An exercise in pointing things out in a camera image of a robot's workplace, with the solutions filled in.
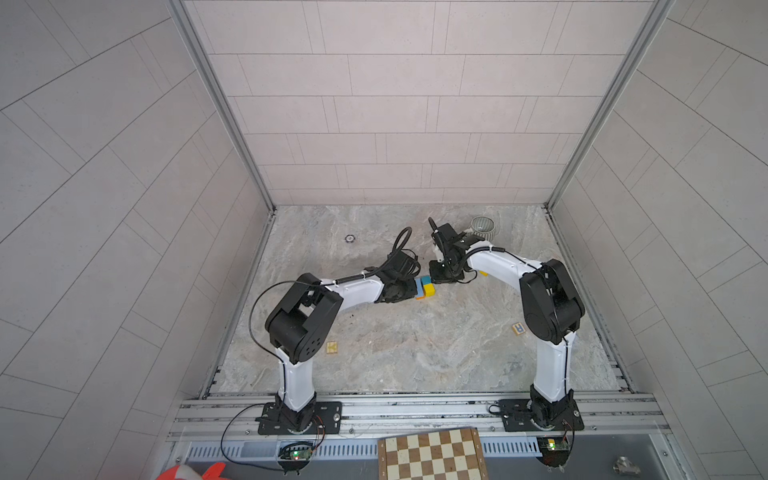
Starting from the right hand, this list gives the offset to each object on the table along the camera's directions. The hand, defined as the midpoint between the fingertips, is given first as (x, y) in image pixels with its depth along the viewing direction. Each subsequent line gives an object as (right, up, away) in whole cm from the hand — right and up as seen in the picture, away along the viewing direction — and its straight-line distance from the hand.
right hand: (432, 279), depth 95 cm
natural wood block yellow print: (-29, -16, -14) cm, 36 cm away
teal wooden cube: (-3, +2, -10) cm, 10 cm away
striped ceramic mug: (+20, +17, +14) cm, 30 cm away
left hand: (-3, -2, -2) cm, 4 cm away
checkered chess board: (0, -33, -30) cm, 45 cm away
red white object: (-55, -34, -34) cm, 73 cm away
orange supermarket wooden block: (-4, -4, -4) cm, 7 cm away
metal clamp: (+38, -36, -31) cm, 61 cm away
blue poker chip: (-29, +13, +13) cm, 34 cm away
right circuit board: (+25, -35, -27) cm, 51 cm away
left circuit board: (-33, -33, -30) cm, 56 cm away
